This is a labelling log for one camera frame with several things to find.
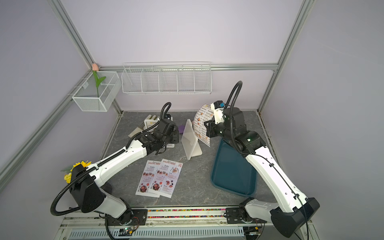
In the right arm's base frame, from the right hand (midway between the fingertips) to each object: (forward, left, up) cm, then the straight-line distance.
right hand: (204, 122), depth 68 cm
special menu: (-14, +22, -35) cm, 44 cm away
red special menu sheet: (-13, +33, -35) cm, 49 cm away
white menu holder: (+13, +9, -36) cm, 39 cm away
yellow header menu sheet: (+5, 0, +1) cm, 5 cm away
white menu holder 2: (+13, +32, -15) cm, 38 cm away
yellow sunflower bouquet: (-22, +58, -10) cm, 63 cm away
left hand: (+3, +16, -14) cm, 21 cm away
